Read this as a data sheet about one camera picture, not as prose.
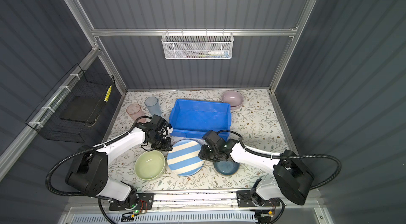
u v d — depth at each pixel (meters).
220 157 0.60
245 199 0.73
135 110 0.97
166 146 0.77
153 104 0.97
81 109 0.73
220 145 0.64
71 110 0.73
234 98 1.11
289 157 0.46
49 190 0.40
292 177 0.42
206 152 0.74
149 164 0.82
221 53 0.88
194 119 1.05
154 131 0.65
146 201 0.72
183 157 0.84
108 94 0.83
